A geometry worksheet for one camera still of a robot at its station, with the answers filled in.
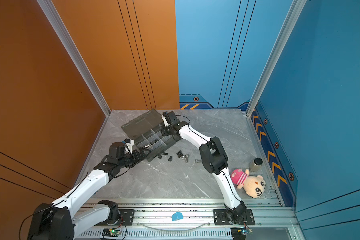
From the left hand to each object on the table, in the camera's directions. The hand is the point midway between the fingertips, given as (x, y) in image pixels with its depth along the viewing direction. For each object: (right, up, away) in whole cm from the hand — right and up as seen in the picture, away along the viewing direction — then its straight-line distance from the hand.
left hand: (147, 153), depth 84 cm
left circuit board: (-14, -36, -13) cm, 41 cm away
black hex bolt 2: (+12, -5, +10) cm, 16 cm away
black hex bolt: (+18, -3, +12) cm, 22 cm away
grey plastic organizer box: (-8, +12, +25) cm, 29 cm away
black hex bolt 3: (+9, -3, +12) cm, 15 cm away
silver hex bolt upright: (+22, -4, +10) cm, 25 cm away
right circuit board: (+47, -35, -14) cm, 60 cm away
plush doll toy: (+57, -15, -8) cm, 59 cm away
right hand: (+6, +12, +14) cm, 19 cm away
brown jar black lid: (+61, -6, -1) cm, 61 cm away
